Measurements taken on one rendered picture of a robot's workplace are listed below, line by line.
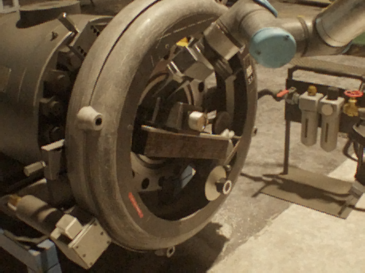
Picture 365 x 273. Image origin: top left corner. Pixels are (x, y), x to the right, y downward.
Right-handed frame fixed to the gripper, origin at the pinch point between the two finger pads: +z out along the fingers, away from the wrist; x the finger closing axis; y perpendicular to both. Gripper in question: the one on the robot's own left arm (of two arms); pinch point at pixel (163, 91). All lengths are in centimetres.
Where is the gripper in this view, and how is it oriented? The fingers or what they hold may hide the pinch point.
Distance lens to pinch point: 114.4
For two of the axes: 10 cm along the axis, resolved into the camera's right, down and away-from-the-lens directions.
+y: -5.5, -7.8, 2.8
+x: -4.2, -0.4, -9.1
